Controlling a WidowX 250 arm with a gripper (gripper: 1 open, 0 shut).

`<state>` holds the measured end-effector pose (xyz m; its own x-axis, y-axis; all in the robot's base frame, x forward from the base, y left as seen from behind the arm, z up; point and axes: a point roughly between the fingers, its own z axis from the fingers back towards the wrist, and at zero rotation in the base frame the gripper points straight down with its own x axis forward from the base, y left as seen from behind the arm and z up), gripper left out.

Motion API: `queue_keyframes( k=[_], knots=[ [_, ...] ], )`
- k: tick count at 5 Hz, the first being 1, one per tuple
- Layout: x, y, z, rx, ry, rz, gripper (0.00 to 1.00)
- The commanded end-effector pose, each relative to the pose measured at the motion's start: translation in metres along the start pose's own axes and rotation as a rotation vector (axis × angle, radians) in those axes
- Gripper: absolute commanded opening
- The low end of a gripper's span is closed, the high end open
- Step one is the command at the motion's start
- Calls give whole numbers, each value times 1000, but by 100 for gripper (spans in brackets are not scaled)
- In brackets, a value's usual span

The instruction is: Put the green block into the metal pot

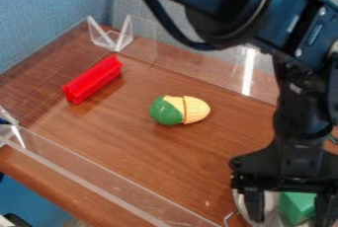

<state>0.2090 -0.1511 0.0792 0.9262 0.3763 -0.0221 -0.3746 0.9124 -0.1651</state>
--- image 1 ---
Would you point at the clear acrylic corner bracket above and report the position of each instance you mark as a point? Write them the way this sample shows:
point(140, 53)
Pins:
point(111, 40)

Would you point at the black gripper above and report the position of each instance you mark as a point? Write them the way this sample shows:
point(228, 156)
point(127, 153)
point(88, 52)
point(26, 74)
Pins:
point(287, 168)

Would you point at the clear acrylic barrier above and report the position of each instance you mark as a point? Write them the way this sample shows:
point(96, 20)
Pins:
point(99, 196)
point(239, 69)

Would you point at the clear acrylic front barrier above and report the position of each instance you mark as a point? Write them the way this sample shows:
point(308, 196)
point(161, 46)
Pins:
point(99, 196)

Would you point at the red plastic block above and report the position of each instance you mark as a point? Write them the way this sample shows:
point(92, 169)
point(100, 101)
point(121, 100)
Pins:
point(87, 83)

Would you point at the clear acrylic back barrier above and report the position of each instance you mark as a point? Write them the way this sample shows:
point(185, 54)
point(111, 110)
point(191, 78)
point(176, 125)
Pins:
point(239, 69)

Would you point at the green block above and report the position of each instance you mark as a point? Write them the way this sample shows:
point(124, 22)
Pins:
point(296, 206)

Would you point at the metal pot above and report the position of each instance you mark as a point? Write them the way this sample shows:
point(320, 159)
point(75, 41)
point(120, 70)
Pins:
point(274, 217)

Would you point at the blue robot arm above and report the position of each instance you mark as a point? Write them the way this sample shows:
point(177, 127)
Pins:
point(296, 31)

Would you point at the green and yellow toy corn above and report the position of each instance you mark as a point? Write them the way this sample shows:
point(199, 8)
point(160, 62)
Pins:
point(177, 110)

